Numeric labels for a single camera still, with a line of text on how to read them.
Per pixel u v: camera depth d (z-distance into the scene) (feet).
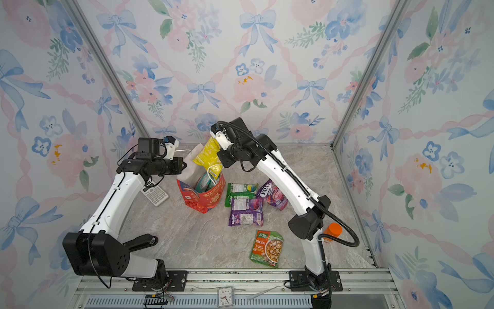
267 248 2.68
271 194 3.11
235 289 2.37
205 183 2.89
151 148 2.01
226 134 1.86
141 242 2.59
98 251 1.34
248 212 2.91
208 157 2.45
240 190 3.20
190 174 2.75
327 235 1.69
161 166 2.17
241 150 1.72
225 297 2.26
